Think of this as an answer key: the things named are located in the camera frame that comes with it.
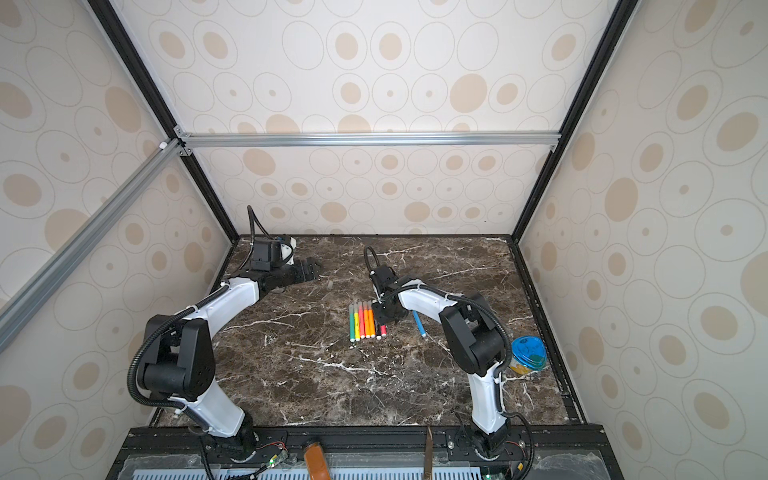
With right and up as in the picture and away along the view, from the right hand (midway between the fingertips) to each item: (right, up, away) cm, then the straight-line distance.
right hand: (394, 314), depth 97 cm
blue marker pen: (+8, -3, -3) cm, 9 cm away
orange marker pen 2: (-8, -1, 0) cm, 8 cm away
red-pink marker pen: (-4, -4, -4) cm, 7 cm away
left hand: (-23, +16, -6) cm, 29 cm away
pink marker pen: (-10, -1, 0) cm, 11 cm away
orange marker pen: (-9, -1, 0) cm, 9 cm away
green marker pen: (-14, -2, -2) cm, 14 cm away
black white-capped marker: (-5, -6, -5) cm, 9 cm away
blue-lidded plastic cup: (+36, -7, -18) cm, 41 cm away
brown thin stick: (+8, -30, -24) cm, 40 cm away
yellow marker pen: (-12, -2, -2) cm, 12 cm away
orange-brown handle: (-19, -30, -27) cm, 45 cm away
